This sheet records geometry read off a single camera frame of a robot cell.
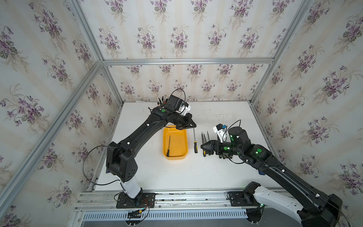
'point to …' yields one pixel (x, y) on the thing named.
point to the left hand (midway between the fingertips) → (198, 126)
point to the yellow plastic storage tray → (178, 144)
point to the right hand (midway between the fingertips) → (206, 147)
